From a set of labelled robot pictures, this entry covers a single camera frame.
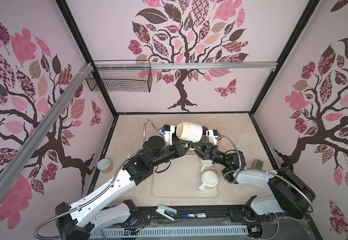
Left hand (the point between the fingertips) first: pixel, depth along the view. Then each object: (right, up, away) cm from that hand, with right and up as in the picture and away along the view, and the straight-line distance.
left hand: (192, 147), depth 63 cm
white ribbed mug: (+10, -19, +14) cm, 26 cm away
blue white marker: (+2, -36, +9) cm, 37 cm away
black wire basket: (-44, +42, +32) cm, 68 cm away
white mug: (+11, -14, +21) cm, 28 cm away
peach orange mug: (+13, +4, +5) cm, 15 cm away
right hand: (+1, 0, -1) cm, 1 cm away
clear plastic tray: (-4, -22, +21) cm, 31 cm away
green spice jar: (+43, -14, +25) cm, 51 cm away
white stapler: (-12, -34, +11) cm, 38 cm away
